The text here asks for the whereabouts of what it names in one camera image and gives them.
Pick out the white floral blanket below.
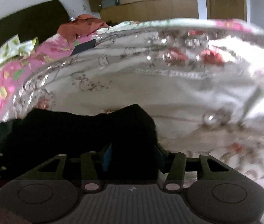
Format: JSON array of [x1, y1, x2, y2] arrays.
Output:
[[6, 19, 264, 192]]

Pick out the black pants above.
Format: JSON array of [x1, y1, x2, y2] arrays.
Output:
[[0, 104, 158, 185]]

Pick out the pink floral bedsheet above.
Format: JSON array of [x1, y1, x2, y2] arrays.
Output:
[[0, 20, 254, 145]]

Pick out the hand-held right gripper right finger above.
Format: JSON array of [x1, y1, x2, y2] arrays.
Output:
[[155, 145, 246, 192]]

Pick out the orange-red cloth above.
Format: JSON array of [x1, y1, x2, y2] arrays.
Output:
[[57, 14, 110, 41]]

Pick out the wooden wardrobe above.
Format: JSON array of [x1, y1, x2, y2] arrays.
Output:
[[84, 0, 199, 25]]

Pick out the green patterned cloth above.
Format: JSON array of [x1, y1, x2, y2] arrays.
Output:
[[0, 35, 39, 73]]

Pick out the dark headboard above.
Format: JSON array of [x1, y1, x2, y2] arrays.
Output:
[[0, 0, 73, 63]]

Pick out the dark phone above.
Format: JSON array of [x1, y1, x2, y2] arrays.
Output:
[[71, 39, 97, 56]]

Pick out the grey box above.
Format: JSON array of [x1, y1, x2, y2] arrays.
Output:
[[101, 0, 120, 8]]

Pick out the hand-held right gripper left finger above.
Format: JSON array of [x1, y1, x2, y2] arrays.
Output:
[[18, 145, 114, 192]]

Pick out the wooden door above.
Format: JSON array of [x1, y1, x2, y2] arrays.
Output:
[[204, 0, 248, 21]]

